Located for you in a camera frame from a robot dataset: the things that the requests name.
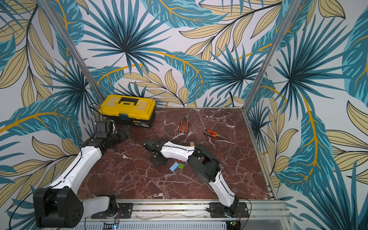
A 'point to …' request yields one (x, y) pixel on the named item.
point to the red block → (178, 160)
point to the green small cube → (181, 166)
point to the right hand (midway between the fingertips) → (159, 160)
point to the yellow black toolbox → (132, 110)
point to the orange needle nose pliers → (214, 134)
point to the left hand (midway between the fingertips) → (125, 136)
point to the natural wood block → (188, 143)
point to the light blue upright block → (174, 166)
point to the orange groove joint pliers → (186, 118)
